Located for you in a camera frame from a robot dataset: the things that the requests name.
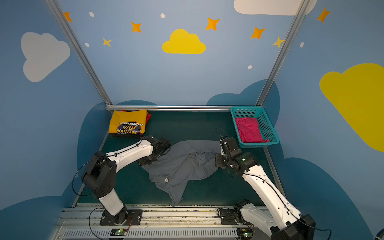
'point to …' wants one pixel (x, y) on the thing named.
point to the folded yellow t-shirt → (128, 122)
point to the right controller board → (244, 233)
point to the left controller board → (119, 232)
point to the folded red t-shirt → (148, 117)
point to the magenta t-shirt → (249, 130)
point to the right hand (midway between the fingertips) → (221, 156)
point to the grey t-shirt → (185, 161)
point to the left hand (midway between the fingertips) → (147, 161)
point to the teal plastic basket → (266, 128)
